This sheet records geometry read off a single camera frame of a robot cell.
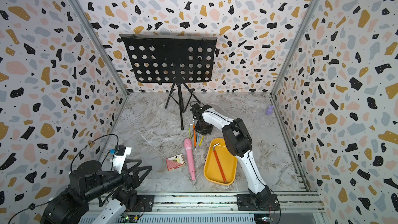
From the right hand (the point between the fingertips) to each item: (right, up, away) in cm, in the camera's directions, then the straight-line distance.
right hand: (200, 133), depth 99 cm
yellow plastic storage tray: (+16, -14, -11) cm, 24 cm away
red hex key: (+11, -14, -11) cm, 21 cm away
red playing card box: (-14, -13, -14) cm, 24 cm away
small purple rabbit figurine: (+47, +14, +8) cm, 50 cm away
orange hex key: (-5, +4, +4) cm, 8 cm away
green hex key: (-7, 0, +1) cm, 7 cm away
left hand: (-19, -6, -39) cm, 43 cm away
